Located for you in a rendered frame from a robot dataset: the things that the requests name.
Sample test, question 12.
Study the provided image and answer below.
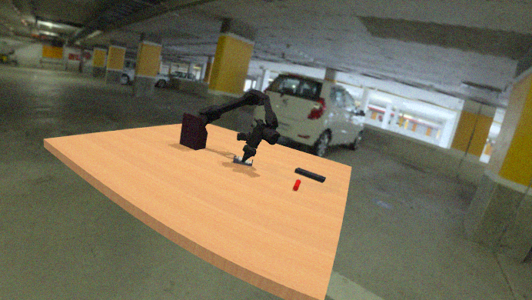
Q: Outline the dark grey flat bar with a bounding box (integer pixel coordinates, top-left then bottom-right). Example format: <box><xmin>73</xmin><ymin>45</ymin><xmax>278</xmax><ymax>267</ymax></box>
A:
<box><xmin>295</xmin><ymin>168</ymin><xmax>326</xmax><ymax>183</ymax></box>

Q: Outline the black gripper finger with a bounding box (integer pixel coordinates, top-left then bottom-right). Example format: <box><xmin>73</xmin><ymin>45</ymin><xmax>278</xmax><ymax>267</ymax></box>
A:
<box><xmin>241</xmin><ymin>152</ymin><xmax>251</xmax><ymax>162</ymax></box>

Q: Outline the white battery with green band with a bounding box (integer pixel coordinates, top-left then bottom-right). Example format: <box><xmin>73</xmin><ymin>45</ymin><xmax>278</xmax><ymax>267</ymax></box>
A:
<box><xmin>236</xmin><ymin>156</ymin><xmax>250</xmax><ymax>164</ymax></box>

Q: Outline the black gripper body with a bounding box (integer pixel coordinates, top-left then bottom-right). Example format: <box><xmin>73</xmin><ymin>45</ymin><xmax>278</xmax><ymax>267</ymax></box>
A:
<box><xmin>242</xmin><ymin>132</ymin><xmax>262</xmax><ymax>157</ymax></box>

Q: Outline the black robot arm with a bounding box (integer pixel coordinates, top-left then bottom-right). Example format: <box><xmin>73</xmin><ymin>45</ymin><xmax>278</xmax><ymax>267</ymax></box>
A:
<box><xmin>198</xmin><ymin>89</ymin><xmax>280</xmax><ymax>145</ymax></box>

